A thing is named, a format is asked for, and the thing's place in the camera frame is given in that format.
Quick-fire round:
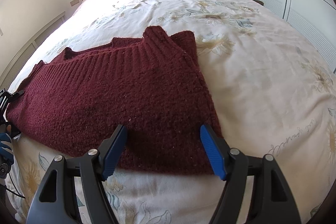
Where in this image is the person's left hand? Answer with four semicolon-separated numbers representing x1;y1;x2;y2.
0;124;15;165

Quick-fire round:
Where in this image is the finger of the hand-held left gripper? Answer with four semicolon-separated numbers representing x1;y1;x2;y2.
0;88;25;122

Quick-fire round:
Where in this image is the bed with floral duvet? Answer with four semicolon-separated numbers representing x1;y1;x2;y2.
5;0;336;224

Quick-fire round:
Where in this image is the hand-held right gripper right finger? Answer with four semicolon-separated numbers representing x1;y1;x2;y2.
200;124;296;224

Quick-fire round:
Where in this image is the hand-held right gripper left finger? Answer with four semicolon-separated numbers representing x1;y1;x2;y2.
26;124;128;224

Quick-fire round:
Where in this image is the black cable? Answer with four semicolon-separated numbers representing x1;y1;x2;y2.
5;174;26;200

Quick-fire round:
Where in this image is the white slatted radiator cover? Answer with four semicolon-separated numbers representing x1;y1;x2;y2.
0;11;66;88

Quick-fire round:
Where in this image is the dark red knitted sweater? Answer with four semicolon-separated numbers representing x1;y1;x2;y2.
6;26;224;177

